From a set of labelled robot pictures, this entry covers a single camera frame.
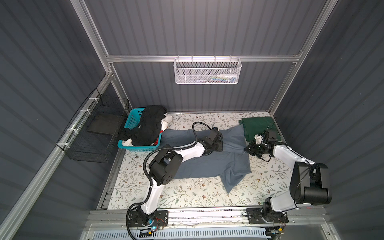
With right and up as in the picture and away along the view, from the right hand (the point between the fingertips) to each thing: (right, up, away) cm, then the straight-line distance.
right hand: (247, 149), depth 92 cm
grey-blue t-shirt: (-11, -10, -2) cm, 15 cm away
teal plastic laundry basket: (-79, +19, +19) cm, 83 cm away
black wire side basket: (-91, +9, -8) cm, 92 cm away
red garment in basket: (-57, +4, +2) cm, 57 cm away
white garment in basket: (-52, +19, +9) cm, 56 cm away
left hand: (-15, +2, +3) cm, 16 cm away
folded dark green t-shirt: (+10, +14, +18) cm, 25 cm away
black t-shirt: (-64, +10, +4) cm, 65 cm away
